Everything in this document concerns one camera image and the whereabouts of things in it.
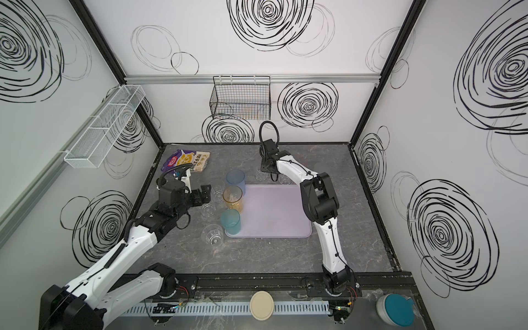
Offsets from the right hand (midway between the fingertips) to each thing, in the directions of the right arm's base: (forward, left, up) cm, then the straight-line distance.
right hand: (270, 165), depth 101 cm
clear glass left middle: (-12, +25, -5) cm, 29 cm away
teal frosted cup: (-28, +16, -3) cm, 32 cm away
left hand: (-20, +27, +11) cm, 36 cm away
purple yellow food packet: (+7, +39, -5) cm, 40 cm away
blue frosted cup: (-12, +15, +7) cm, 20 cm away
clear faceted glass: (-2, +5, -5) cm, 7 cm away
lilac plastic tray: (-19, -2, -11) cm, 22 cm away
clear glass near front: (-34, +23, -4) cm, 41 cm away
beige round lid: (-57, +1, 0) cm, 57 cm away
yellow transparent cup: (-20, +15, +3) cm, 26 cm away
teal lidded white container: (-57, -41, 0) cm, 70 cm away
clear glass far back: (-22, +28, -6) cm, 36 cm away
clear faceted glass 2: (-25, -6, +24) cm, 35 cm away
